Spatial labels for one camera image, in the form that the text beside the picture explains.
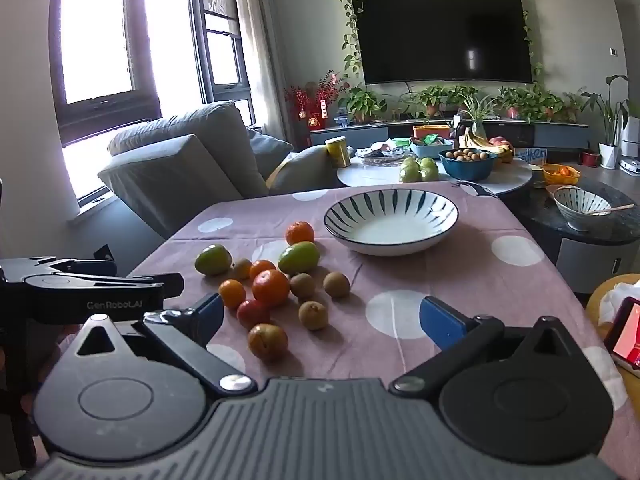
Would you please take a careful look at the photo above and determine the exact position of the pile of brown nuts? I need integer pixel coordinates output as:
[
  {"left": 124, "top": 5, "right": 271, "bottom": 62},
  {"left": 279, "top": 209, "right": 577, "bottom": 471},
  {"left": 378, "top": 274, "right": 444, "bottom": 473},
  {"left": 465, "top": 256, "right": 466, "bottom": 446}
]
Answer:
[{"left": 445, "top": 147, "right": 490, "bottom": 162}]

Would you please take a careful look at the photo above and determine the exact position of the glass dish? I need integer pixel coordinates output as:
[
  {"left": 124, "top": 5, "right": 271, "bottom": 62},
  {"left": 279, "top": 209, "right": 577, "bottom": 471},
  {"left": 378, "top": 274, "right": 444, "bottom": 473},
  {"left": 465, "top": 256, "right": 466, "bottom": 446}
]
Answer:
[{"left": 357, "top": 142, "right": 411, "bottom": 167}]

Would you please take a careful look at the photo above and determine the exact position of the grey yellow-trimmed pillow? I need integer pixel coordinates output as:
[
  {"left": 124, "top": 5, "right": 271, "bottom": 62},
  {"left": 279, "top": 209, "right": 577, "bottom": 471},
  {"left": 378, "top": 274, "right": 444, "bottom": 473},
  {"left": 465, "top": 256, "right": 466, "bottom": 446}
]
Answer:
[{"left": 267, "top": 145, "right": 341, "bottom": 196}]

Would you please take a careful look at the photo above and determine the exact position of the round white coffee table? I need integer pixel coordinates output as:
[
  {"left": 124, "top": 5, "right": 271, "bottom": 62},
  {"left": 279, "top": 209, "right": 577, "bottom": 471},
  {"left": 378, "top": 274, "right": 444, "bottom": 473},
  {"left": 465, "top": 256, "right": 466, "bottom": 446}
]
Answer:
[{"left": 336, "top": 152, "right": 533, "bottom": 198}]

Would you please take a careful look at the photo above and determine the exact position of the smartphone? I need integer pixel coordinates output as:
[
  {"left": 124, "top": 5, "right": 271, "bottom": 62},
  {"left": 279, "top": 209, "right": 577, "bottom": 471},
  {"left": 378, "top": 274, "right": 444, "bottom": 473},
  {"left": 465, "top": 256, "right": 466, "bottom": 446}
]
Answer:
[{"left": 603, "top": 296, "right": 640, "bottom": 373}]

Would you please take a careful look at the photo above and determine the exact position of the spider plant in glass vase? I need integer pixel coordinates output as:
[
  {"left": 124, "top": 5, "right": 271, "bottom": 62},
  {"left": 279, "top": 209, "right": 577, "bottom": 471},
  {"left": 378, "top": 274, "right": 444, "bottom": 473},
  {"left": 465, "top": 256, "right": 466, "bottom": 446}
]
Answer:
[{"left": 457, "top": 95, "right": 501, "bottom": 141}]

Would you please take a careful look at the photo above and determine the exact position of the yellow can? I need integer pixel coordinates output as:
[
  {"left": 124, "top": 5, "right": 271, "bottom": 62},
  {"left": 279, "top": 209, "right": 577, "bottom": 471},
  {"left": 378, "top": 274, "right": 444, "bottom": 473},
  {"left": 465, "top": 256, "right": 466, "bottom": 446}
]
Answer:
[{"left": 325, "top": 136, "right": 352, "bottom": 169}]

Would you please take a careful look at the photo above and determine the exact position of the narrow dark-framed window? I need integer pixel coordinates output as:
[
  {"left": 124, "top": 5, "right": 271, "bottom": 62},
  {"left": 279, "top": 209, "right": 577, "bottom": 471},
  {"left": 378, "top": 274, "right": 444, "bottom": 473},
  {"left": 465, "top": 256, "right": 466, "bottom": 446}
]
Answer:
[{"left": 187, "top": 0, "right": 258, "bottom": 128}]

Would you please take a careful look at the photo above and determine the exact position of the white air purifier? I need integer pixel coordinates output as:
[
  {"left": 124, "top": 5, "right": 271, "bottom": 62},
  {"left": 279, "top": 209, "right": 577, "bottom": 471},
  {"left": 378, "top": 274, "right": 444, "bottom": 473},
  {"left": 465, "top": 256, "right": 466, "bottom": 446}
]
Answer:
[{"left": 620, "top": 116, "right": 640, "bottom": 158}]

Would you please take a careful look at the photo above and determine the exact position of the pink polka dot tablecloth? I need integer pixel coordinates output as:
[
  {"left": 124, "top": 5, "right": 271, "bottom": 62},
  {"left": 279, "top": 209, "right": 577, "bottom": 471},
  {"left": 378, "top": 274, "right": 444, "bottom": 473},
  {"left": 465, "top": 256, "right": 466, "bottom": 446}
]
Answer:
[{"left": 55, "top": 181, "right": 632, "bottom": 480}]

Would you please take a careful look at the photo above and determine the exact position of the blue bowl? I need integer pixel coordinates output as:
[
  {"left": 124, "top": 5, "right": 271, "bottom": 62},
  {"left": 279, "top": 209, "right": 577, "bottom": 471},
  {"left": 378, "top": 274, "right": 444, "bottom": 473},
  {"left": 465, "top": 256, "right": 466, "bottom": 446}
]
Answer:
[{"left": 438, "top": 148, "right": 498, "bottom": 182}]

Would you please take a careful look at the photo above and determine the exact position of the bunch of bananas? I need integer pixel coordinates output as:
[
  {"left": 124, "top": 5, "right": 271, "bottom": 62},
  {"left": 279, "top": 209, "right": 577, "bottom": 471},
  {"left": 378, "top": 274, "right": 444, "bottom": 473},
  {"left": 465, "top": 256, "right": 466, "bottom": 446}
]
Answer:
[{"left": 462, "top": 127, "right": 513, "bottom": 156}]

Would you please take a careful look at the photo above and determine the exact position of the tall plant in white pot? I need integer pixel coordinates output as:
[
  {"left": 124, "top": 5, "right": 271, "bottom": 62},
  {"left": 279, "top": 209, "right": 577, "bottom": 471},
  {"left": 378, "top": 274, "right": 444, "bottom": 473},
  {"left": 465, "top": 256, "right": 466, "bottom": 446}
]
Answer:
[{"left": 582, "top": 75, "right": 631, "bottom": 170}]

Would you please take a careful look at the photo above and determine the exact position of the red apple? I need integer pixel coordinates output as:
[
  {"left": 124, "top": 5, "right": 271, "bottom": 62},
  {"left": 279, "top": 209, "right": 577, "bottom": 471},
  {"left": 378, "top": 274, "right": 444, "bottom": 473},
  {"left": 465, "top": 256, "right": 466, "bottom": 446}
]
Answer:
[
  {"left": 236, "top": 299, "right": 271, "bottom": 331},
  {"left": 247, "top": 323, "right": 290, "bottom": 362}
]

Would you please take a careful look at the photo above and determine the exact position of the large striped white bowl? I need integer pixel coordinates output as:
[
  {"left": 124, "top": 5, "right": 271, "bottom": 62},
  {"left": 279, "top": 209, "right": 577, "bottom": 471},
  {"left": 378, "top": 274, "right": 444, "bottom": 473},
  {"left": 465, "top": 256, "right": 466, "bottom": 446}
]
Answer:
[{"left": 323, "top": 188, "right": 460, "bottom": 257}]

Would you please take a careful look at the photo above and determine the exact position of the mandarin orange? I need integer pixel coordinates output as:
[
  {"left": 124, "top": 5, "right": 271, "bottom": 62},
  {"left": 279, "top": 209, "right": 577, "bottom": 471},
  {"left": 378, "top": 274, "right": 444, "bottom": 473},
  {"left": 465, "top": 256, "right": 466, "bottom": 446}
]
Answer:
[{"left": 285, "top": 220, "right": 316, "bottom": 246}]

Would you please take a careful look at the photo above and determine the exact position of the green mango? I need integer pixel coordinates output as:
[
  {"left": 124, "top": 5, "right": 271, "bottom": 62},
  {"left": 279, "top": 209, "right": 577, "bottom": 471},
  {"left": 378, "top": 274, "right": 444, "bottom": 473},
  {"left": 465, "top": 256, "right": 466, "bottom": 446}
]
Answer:
[
  {"left": 277, "top": 241, "right": 321, "bottom": 276},
  {"left": 194, "top": 244, "right": 233, "bottom": 276}
]

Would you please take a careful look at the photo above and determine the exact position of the yellow round stool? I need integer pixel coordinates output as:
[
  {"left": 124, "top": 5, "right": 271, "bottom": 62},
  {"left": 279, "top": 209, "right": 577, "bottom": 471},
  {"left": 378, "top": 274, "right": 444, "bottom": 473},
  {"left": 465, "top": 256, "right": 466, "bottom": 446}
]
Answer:
[{"left": 585, "top": 272, "right": 640, "bottom": 341}]

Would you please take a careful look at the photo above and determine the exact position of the grey television cabinet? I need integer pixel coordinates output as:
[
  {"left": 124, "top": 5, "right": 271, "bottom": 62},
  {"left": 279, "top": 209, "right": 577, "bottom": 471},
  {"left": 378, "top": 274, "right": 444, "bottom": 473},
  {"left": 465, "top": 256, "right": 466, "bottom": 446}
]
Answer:
[{"left": 309, "top": 119, "right": 591, "bottom": 153}]

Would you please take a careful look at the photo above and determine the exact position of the large orange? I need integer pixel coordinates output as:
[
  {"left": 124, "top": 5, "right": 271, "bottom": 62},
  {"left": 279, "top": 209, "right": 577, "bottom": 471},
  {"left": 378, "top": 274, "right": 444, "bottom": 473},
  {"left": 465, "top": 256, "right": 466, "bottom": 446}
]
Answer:
[{"left": 251, "top": 269, "right": 291, "bottom": 309}]

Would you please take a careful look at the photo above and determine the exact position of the black wall television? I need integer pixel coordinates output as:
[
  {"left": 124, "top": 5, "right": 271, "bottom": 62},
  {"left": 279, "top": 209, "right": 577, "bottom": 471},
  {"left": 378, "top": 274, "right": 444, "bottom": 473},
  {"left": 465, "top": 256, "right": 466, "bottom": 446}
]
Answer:
[{"left": 350, "top": 0, "right": 533, "bottom": 86}]

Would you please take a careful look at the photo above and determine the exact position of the large dark-framed window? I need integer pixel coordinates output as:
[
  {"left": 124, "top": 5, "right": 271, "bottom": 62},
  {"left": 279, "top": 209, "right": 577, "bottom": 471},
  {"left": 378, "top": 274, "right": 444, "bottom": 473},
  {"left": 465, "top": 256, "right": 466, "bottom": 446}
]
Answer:
[{"left": 50, "top": 0, "right": 166, "bottom": 211}]

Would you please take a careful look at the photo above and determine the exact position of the small striped bowl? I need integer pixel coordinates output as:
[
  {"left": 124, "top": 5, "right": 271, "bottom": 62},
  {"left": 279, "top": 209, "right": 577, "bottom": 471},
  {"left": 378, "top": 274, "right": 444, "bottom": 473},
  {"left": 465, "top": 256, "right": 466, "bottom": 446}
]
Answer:
[{"left": 554, "top": 186, "right": 613, "bottom": 232}]

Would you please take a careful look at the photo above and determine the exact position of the red flower decoration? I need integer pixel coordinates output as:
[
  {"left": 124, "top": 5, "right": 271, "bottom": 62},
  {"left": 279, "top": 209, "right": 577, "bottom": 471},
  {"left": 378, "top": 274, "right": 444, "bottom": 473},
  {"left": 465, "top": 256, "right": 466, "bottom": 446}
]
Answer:
[{"left": 284, "top": 71, "right": 351, "bottom": 130}]

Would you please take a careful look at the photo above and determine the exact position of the green potted plant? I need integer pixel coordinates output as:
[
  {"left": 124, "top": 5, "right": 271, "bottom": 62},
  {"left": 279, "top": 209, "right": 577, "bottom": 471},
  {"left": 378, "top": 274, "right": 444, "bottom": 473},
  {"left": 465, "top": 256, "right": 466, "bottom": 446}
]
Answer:
[
  {"left": 500, "top": 85, "right": 566, "bottom": 122},
  {"left": 417, "top": 85, "right": 451, "bottom": 118},
  {"left": 345, "top": 86, "right": 388, "bottom": 123},
  {"left": 562, "top": 91, "right": 591, "bottom": 122},
  {"left": 447, "top": 85, "right": 481, "bottom": 111}
]

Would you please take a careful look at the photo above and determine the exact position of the grey throw pillow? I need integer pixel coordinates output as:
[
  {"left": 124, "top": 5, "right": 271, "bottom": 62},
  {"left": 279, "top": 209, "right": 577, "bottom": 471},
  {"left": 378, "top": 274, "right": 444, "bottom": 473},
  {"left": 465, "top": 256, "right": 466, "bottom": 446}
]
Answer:
[{"left": 248, "top": 130, "right": 294, "bottom": 176}]

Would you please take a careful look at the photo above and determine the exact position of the orange bowl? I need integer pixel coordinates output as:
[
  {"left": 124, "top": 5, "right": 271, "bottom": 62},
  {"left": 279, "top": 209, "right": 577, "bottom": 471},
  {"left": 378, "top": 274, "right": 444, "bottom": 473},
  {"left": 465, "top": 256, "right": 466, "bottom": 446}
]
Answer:
[{"left": 542, "top": 163, "right": 581, "bottom": 186}]

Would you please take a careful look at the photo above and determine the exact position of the beige curtain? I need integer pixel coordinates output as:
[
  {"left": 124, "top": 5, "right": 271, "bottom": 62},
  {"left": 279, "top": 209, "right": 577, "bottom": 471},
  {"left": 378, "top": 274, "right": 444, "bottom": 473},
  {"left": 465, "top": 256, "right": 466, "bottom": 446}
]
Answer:
[{"left": 232, "top": 0, "right": 291, "bottom": 141}]

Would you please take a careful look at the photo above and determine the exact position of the grey sofa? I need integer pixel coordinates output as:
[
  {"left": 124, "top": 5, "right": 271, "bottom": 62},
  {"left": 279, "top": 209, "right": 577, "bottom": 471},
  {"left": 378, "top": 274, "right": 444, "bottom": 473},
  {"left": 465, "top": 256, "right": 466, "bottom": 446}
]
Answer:
[{"left": 97, "top": 101, "right": 346, "bottom": 241}]

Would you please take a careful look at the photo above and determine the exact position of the dark marble round table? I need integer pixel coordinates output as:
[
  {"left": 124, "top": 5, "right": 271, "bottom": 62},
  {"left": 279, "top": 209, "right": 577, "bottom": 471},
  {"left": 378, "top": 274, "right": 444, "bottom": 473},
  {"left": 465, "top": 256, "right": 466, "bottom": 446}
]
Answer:
[{"left": 500, "top": 170, "right": 640, "bottom": 296}]

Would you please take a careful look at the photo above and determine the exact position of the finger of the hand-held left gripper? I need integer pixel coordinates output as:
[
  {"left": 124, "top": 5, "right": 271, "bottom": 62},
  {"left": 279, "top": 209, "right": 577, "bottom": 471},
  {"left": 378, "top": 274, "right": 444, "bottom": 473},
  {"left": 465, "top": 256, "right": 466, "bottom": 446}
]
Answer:
[
  {"left": 112, "top": 272, "right": 184, "bottom": 299},
  {"left": 0, "top": 245, "right": 117, "bottom": 281}
]

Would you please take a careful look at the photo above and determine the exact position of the teal snack container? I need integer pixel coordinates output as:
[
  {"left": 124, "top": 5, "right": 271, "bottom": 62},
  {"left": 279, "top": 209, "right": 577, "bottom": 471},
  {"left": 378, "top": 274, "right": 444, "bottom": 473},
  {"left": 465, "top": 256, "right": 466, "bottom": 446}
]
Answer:
[{"left": 409, "top": 137, "right": 455, "bottom": 159}]

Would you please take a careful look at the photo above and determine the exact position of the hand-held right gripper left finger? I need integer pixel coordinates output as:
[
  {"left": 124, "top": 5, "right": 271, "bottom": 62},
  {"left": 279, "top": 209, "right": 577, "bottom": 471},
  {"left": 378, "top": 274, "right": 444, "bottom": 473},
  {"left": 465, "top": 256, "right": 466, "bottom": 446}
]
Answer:
[{"left": 70, "top": 292, "right": 258, "bottom": 401}]

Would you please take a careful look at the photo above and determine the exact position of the white tissue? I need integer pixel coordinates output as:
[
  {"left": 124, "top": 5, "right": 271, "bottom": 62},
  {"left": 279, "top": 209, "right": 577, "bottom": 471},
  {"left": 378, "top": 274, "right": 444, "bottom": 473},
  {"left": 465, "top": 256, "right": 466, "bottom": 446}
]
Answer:
[{"left": 597, "top": 280, "right": 640, "bottom": 326}]

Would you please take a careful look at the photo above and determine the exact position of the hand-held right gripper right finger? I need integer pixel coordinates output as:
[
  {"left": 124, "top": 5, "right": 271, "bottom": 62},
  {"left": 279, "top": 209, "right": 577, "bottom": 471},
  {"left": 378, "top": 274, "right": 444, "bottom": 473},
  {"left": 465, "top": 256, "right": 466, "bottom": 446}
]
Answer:
[{"left": 389, "top": 296, "right": 585, "bottom": 398}]

